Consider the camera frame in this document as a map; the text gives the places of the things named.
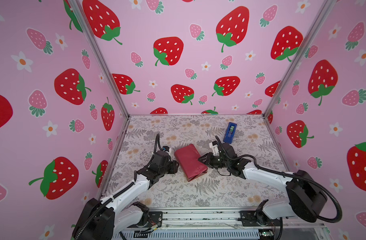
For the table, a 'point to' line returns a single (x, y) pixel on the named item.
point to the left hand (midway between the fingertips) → (176, 163)
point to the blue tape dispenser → (230, 132)
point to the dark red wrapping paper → (192, 165)
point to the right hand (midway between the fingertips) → (197, 160)
